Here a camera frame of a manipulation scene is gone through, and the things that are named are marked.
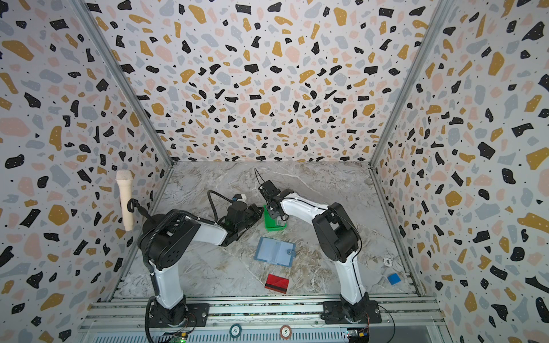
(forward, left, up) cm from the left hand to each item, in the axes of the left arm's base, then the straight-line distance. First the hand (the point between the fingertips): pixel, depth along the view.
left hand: (271, 206), depth 95 cm
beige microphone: (-3, +49, +24) cm, 55 cm away
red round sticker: (-45, -6, -7) cm, 46 cm away
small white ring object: (-22, -48, -8) cm, 54 cm away
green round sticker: (-45, +11, -7) cm, 47 cm away
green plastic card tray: (-5, -1, -7) cm, 9 cm away
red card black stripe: (-30, -3, -8) cm, 31 cm away
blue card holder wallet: (-18, -2, -6) cm, 19 cm away
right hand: (+1, -5, -3) cm, 6 cm away
